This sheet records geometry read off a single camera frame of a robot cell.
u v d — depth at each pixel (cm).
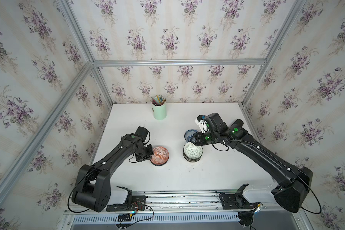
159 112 106
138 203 73
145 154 73
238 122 105
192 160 82
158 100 105
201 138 64
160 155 88
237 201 66
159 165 81
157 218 70
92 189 41
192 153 86
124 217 71
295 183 38
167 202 75
